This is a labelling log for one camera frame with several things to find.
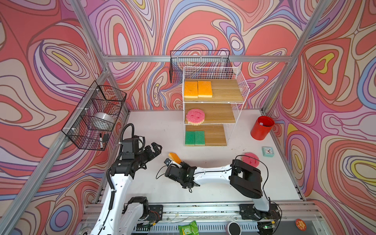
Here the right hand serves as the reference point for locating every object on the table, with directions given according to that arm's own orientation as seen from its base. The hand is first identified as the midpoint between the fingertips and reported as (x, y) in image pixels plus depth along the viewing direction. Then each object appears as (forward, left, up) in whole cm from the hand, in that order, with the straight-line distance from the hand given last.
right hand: (182, 168), depth 87 cm
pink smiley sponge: (+18, -9, +27) cm, 33 cm away
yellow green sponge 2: (+22, -12, 0) cm, 25 cm away
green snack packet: (-30, -5, -1) cm, 30 cm away
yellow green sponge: (+21, -5, +1) cm, 22 cm away
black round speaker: (-30, -24, +3) cm, 39 cm away
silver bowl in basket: (+16, +38, +31) cm, 51 cm away
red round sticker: (-30, -58, -2) cm, 65 cm away
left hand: (+3, +12, +17) cm, 21 cm away
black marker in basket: (+5, +39, +25) cm, 47 cm away
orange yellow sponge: (+7, +5, +1) cm, 8 cm away
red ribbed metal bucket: (+22, -53, +10) cm, 58 cm away
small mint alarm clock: (+10, -56, 0) cm, 57 cm away
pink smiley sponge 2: (+3, -42, +1) cm, 42 cm away
